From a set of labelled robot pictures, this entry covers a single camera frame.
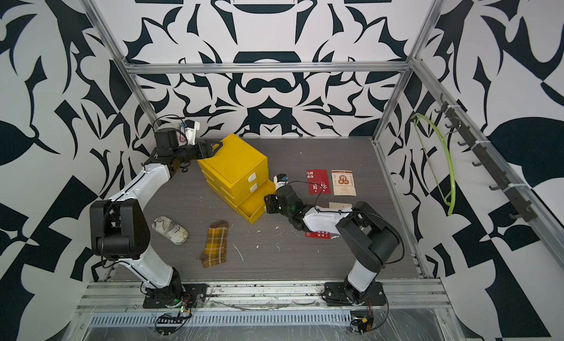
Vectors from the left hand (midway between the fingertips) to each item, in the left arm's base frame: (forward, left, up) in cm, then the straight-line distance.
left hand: (214, 141), depth 88 cm
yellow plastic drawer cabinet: (-16, -11, -1) cm, 19 cm away
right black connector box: (-60, -50, -25) cm, 81 cm away
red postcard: (-3, -45, -22) cm, 51 cm away
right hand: (-16, -20, -15) cm, 30 cm away
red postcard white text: (-31, -40, -22) cm, 55 cm away
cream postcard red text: (-19, -53, -24) cm, 61 cm away
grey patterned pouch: (-29, +15, -19) cm, 38 cm away
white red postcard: (-7, -55, -23) cm, 60 cm away
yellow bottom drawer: (-19, -15, -19) cm, 31 cm away
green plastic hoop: (-34, -77, +2) cm, 84 cm away
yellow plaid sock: (-36, -1, -22) cm, 42 cm away
